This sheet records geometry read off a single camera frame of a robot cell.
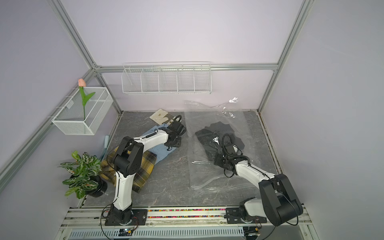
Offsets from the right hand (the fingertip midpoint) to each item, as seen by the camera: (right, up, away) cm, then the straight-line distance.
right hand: (218, 159), depth 92 cm
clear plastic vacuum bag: (-9, -7, -5) cm, 13 cm away
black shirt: (-3, +14, +8) cm, 17 cm away
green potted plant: (-62, -2, -28) cm, 68 cm away
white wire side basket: (-76, +24, -18) cm, 82 cm away
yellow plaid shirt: (-66, -5, -5) cm, 66 cm away
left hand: (-28, +9, +8) cm, 30 cm away
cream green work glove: (-41, +28, +25) cm, 56 cm away
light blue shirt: (-37, +4, +5) cm, 37 cm away
